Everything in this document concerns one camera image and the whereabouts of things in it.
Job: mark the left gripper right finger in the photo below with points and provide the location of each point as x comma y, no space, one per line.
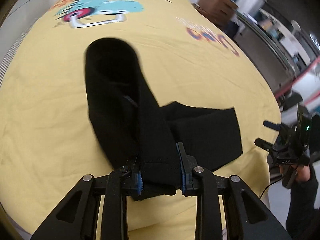
226,203

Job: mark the yellow printed bed sheet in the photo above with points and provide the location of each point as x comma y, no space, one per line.
47,140

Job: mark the white wardrobe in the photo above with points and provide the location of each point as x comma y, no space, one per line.
22,15

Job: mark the black pants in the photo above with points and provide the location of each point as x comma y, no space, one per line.
132,127

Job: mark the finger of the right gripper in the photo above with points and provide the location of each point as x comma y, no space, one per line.
273,126
265,145

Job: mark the right hand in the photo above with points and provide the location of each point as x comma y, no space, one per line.
300,173

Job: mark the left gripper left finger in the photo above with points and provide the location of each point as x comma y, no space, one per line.
92,204

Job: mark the black sleeve forearm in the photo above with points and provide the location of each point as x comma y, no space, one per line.
303,218

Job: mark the cluttered white shelf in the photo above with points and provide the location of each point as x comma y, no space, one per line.
281,53

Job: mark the brown cardboard box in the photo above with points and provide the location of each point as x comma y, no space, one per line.
219,12

